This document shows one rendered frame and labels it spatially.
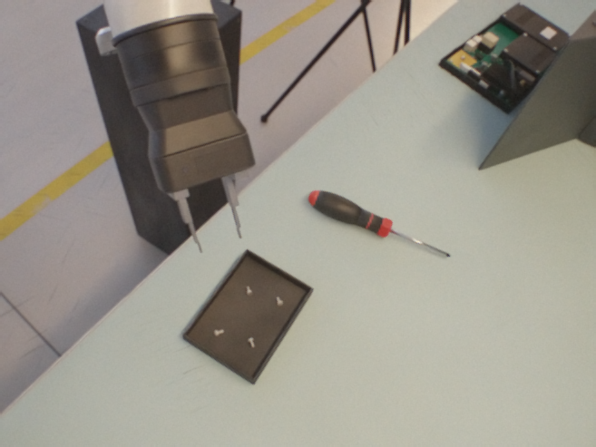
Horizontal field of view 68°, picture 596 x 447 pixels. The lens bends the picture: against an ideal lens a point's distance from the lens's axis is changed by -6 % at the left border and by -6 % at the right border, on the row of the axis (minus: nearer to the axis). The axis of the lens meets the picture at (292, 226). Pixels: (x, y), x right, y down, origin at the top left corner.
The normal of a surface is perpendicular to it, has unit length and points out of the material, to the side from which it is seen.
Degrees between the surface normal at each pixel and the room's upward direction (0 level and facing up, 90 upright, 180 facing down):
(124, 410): 0
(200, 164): 45
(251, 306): 0
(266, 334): 0
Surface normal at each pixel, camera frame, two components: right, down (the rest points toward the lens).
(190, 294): 0.12, -0.51
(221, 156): 0.40, 0.20
